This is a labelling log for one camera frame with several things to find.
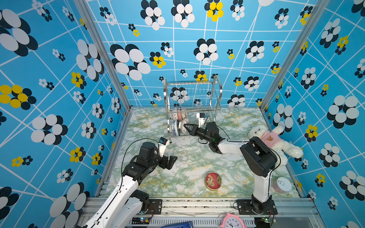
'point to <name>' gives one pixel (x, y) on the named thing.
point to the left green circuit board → (140, 220)
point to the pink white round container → (281, 185)
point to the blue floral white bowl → (174, 128)
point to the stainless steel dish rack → (184, 100)
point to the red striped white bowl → (184, 115)
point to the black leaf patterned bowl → (179, 116)
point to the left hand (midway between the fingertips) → (171, 153)
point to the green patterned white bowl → (174, 116)
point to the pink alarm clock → (232, 221)
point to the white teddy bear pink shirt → (274, 142)
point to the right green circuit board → (262, 222)
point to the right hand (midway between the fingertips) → (185, 125)
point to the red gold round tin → (213, 180)
